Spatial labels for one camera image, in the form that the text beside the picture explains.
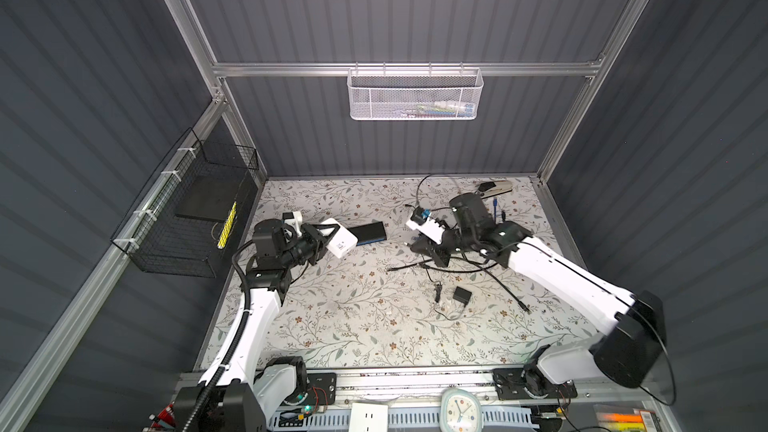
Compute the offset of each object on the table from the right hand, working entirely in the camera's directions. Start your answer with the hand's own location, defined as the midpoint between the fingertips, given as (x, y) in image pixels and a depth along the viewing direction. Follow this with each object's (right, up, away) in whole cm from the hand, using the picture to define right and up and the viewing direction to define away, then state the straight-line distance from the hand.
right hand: (417, 247), depth 75 cm
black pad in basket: (-53, +13, 0) cm, 54 cm away
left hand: (-20, +5, +1) cm, 21 cm away
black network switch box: (-14, +1, +28) cm, 32 cm away
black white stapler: (+31, +17, +37) cm, 51 cm away
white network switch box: (-18, +2, -1) cm, 18 cm away
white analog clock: (+9, -37, -7) cm, 39 cm away
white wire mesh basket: (+4, +58, +48) cm, 75 cm away
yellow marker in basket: (-46, +6, -5) cm, 47 cm away
